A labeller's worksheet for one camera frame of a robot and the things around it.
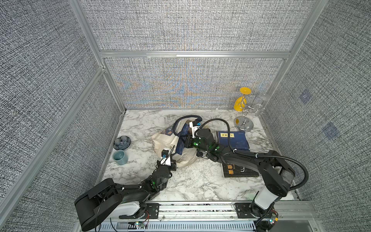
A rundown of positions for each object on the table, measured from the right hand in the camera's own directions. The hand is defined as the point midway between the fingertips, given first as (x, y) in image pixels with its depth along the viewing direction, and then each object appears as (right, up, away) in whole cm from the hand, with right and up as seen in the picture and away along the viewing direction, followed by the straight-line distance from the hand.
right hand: (179, 133), depth 80 cm
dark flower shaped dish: (-39, -8, +17) cm, 44 cm away
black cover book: (+30, -22, +3) cm, 37 cm away
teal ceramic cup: (-38, -15, +10) cm, 42 cm away
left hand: (-3, -10, +1) cm, 11 cm away
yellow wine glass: (+40, +20, +17) cm, 48 cm away
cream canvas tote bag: (-6, -3, +2) cm, 7 cm away
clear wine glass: (+64, +26, +30) cm, 75 cm away
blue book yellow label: (+39, -6, +17) cm, 43 cm away
